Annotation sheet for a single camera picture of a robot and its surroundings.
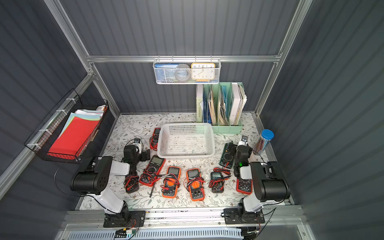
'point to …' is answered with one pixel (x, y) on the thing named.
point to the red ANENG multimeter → (151, 174)
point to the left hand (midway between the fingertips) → (140, 149)
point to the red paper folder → (73, 140)
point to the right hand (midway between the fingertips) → (243, 143)
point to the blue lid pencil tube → (266, 135)
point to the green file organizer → (222, 105)
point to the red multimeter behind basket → (153, 140)
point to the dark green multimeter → (227, 159)
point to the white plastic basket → (186, 140)
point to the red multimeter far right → (245, 186)
